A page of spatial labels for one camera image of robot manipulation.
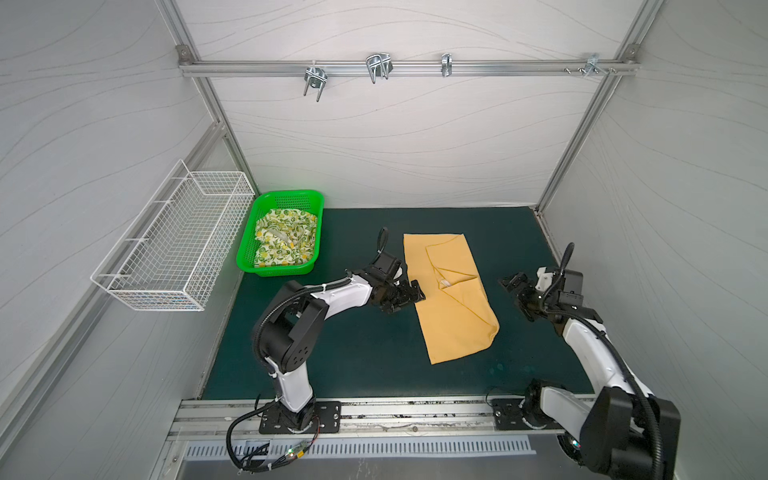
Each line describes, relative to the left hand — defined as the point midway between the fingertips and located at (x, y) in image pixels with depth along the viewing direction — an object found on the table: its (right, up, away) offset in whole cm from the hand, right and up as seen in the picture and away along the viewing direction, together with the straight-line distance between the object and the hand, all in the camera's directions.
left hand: (420, 298), depth 89 cm
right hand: (+27, +5, -3) cm, 28 cm away
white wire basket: (-60, +15, -20) cm, 65 cm away
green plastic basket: (-42, +33, +26) cm, 59 cm away
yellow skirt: (+12, -6, +3) cm, 13 cm away
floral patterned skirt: (-46, +18, +15) cm, 52 cm away
